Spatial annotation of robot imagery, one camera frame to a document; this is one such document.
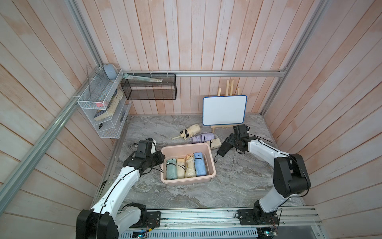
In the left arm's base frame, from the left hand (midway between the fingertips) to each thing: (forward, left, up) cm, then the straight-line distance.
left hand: (163, 158), depth 83 cm
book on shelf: (+17, +33, +18) cm, 41 cm away
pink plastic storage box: (+7, -9, -5) cm, 12 cm away
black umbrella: (+14, -39, -10) cm, 43 cm away
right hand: (+16, -43, -4) cm, 47 cm away
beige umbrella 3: (-2, -9, -8) cm, 13 cm away
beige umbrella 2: (+16, -32, -9) cm, 37 cm away
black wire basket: (+48, +24, +12) cm, 55 cm away
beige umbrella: (+25, -15, -8) cm, 30 cm away
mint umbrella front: (-4, -4, -6) cm, 8 cm away
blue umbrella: (-1, -21, -4) cm, 21 cm away
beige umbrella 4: (-2, -15, -6) cm, 16 cm away
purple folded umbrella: (+20, -24, -8) cm, 33 cm away
